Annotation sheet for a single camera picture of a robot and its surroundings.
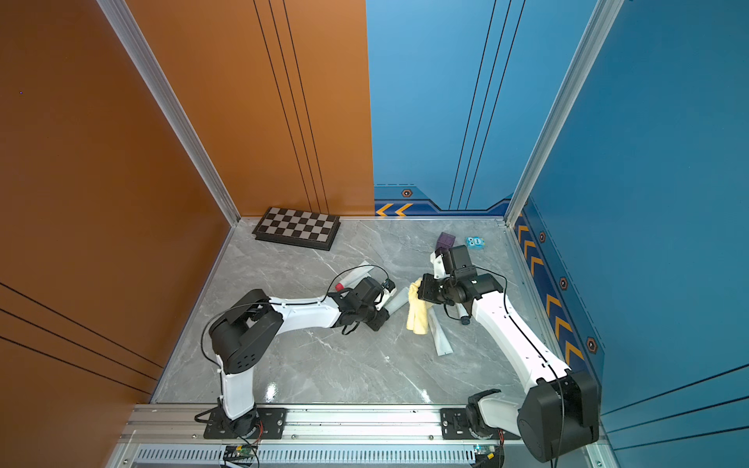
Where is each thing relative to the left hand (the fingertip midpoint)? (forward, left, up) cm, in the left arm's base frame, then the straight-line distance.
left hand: (387, 310), depth 94 cm
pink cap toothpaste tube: (+12, +11, +1) cm, 16 cm away
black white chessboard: (+33, +35, +3) cm, 49 cm away
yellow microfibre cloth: (-7, -8, +15) cm, 18 cm away
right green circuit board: (-37, -25, -3) cm, 45 cm away
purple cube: (+27, -21, +4) cm, 35 cm away
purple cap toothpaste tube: (-10, -16, +1) cm, 19 cm away
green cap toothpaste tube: (+4, -4, +1) cm, 6 cm away
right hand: (-1, -9, +15) cm, 17 cm away
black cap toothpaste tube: (-2, -23, +3) cm, 24 cm away
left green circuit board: (-37, +36, -2) cm, 52 cm away
